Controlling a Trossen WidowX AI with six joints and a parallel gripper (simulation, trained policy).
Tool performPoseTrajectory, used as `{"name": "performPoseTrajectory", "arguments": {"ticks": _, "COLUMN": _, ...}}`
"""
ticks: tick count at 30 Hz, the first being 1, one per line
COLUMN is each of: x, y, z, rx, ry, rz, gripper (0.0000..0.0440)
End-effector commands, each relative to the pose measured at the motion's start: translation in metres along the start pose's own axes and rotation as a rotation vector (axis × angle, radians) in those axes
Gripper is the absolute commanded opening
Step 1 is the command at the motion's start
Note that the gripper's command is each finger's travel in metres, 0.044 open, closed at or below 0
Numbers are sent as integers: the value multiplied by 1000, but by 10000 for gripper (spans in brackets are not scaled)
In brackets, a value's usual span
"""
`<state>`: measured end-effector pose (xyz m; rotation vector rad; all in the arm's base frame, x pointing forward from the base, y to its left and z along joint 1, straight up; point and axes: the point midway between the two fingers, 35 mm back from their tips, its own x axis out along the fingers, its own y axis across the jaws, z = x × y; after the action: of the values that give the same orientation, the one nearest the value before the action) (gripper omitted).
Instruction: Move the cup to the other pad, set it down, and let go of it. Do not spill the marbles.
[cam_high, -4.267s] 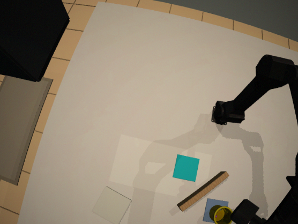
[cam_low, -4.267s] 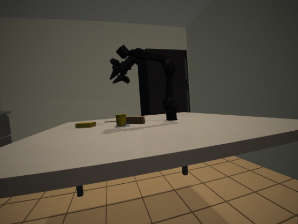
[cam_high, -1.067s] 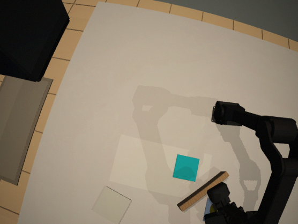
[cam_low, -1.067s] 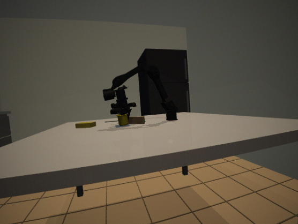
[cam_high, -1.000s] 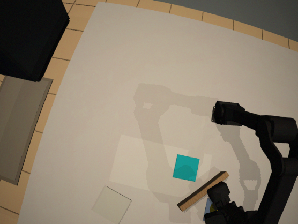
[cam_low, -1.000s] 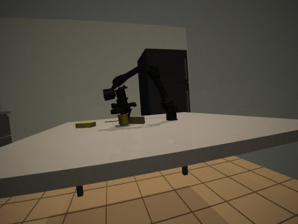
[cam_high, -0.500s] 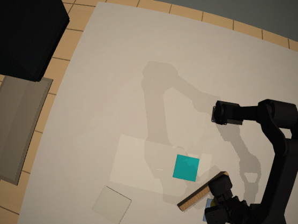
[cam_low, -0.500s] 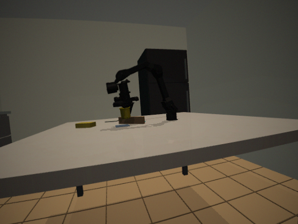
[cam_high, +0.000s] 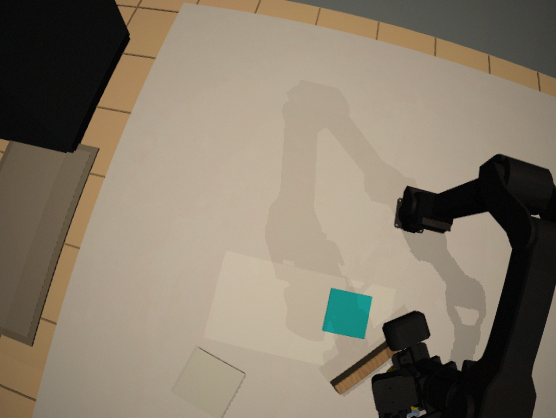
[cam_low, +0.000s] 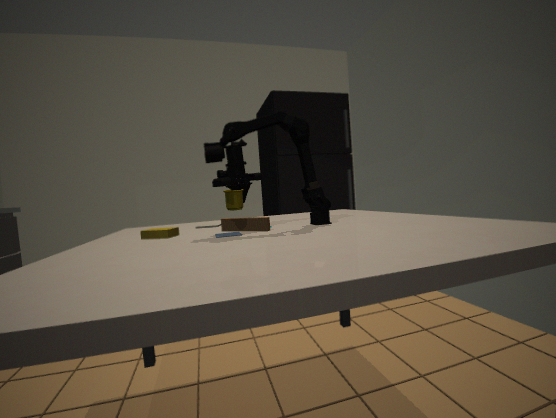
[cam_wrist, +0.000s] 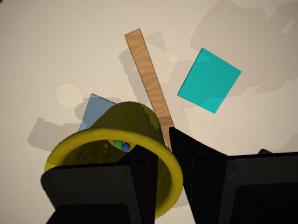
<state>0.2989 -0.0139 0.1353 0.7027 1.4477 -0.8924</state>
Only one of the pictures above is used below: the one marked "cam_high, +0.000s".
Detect long wooden rail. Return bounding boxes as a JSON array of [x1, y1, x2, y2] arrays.
[[330, 341, 400, 395]]

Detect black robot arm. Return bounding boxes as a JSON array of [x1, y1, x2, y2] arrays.
[[371, 154, 556, 418]]

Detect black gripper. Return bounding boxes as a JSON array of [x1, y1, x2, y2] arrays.
[[382, 310, 457, 418]]

